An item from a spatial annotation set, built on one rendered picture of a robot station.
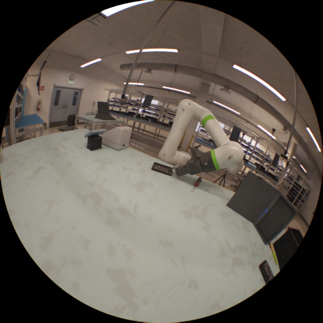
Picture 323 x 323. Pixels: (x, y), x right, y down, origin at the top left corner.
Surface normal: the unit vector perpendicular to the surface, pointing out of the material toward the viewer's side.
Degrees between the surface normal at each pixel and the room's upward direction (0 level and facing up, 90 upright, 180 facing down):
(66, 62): 90
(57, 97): 90
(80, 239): 0
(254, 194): 90
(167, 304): 0
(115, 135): 90
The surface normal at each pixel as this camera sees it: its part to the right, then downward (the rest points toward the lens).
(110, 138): -0.26, 0.31
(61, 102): 0.90, 0.39
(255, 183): -0.65, 0.11
